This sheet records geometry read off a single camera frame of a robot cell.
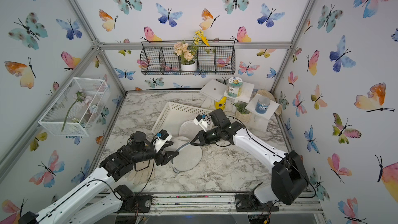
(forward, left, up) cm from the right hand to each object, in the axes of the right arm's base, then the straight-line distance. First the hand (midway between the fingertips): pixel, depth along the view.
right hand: (192, 142), depth 73 cm
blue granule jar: (+22, -35, +3) cm, 42 cm away
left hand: (-2, +8, 0) cm, 8 cm away
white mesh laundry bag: (-3, +3, -11) cm, 12 cm away
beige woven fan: (+52, -49, -18) cm, 74 cm away
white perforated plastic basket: (+29, +17, -19) cm, 38 cm away
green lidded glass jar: (+28, -20, +10) cm, 36 cm away
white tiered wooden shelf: (+39, -10, -3) cm, 40 cm away
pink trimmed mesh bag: (+16, +5, -16) cm, 23 cm away
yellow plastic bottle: (+34, -14, -11) cm, 38 cm away
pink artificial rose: (+14, +54, +12) cm, 57 cm away
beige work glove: (-14, +18, +1) cm, 23 cm away
